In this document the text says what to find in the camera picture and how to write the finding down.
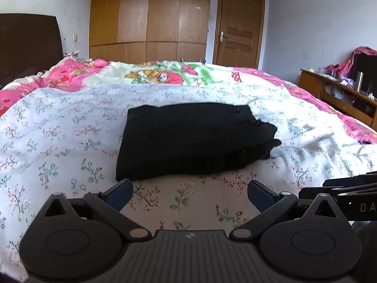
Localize pink cartoon bed sheet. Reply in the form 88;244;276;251
1;56;376;144

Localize pink cloth on cabinet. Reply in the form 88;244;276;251
325;47;377;77

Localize dark television screen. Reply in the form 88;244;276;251
352;53;377;98

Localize wooden side cabinet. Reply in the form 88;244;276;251
298;70;376;130

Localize brown wooden door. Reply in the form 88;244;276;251
213;0;265;68

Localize black pants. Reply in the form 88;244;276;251
116;103;281;181

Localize white floral bed quilt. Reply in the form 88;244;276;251
1;78;376;281

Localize dark wooden headboard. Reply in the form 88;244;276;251
0;13;63;87

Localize wooden wardrobe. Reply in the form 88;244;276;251
89;0;218;64

